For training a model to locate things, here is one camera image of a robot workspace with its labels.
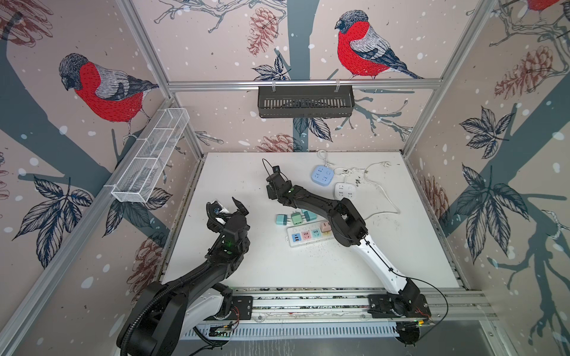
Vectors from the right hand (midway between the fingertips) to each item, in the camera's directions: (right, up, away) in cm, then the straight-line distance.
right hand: (276, 188), depth 108 cm
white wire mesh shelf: (-44, +18, -26) cm, 54 cm away
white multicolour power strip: (+13, -17, -20) cm, 29 cm away
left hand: (-18, -4, -27) cm, 32 cm away
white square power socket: (+33, 0, -4) cm, 33 cm away
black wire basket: (+15, +42, -4) cm, 45 cm away
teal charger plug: (+3, -12, -14) cm, 19 cm away
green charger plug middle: (+10, -12, -13) cm, 20 cm away
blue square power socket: (+23, +7, 0) cm, 24 cm away
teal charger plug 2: (+15, -11, -13) cm, 23 cm away
